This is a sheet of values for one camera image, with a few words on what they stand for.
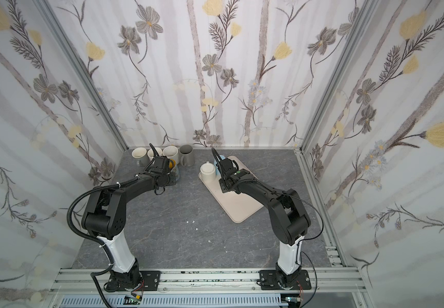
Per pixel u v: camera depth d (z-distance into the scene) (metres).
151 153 0.84
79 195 0.48
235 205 0.96
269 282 0.73
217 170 0.77
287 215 0.50
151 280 0.73
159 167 0.78
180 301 0.70
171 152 1.11
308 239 0.52
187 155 1.06
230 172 0.72
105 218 0.50
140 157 1.04
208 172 1.01
